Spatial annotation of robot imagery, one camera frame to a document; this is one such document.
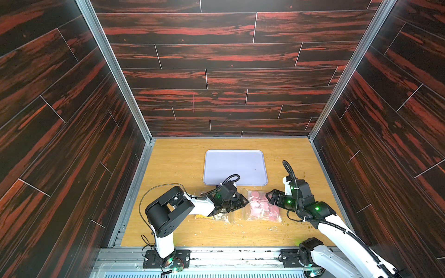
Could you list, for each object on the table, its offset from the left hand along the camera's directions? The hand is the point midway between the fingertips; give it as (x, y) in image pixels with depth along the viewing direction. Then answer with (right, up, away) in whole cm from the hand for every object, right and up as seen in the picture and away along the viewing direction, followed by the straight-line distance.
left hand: (248, 204), depth 87 cm
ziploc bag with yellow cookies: (-10, -5, -3) cm, 11 cm away
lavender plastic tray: (+4, +19, +18) cm, 26 cm away
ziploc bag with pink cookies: (+5, -1, -1) cm, 5 cm away
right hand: (+12, +6, -5) cm, 14 cm away
